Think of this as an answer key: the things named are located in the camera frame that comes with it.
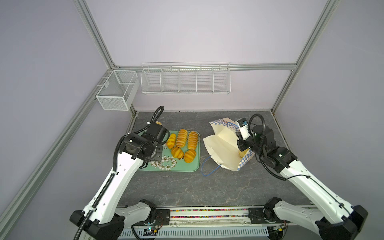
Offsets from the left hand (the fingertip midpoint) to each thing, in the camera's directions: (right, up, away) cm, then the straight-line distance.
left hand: (151, 156), depth 69 cm
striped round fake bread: (+9, -3, +24) cm, 25 cm away
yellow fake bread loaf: (+18, +4, +31) cm, 36 cm away
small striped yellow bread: (+4, +4, +30) cm, 31 cm away
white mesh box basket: (-34, +39, +37) cm, 63 cm away
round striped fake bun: (+17, -5, +23) cm, 28 cm away
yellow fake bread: (+11, +6, +31) cm, 33 cm away
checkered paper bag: (+38, +1, +28) cm, 47 cm away
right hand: (+42, +10, +5) cm, 44 cm away
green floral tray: (+5, -10, +23) cm, 26 cm away
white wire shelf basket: (+14, +46, +30) cm, 56 cm away
